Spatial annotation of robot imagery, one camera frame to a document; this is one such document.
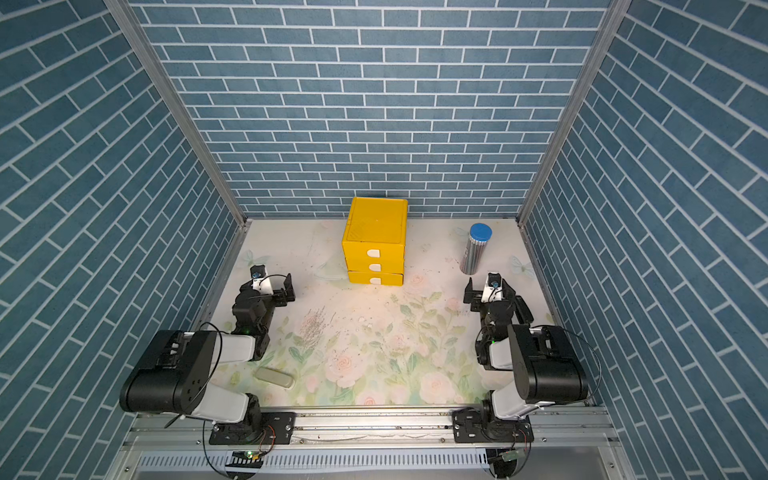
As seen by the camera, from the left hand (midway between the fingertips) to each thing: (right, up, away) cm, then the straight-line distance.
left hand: (281, 275), depth 90 cm
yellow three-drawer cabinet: (+29, +10, -6) cm, 31 cm away
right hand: (+64, -2, -1) cm, 64 cm away
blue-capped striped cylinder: (+61, +13, +1) cm, 63 cm away
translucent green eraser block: (+3, -26, -12) cm, 29 cm away
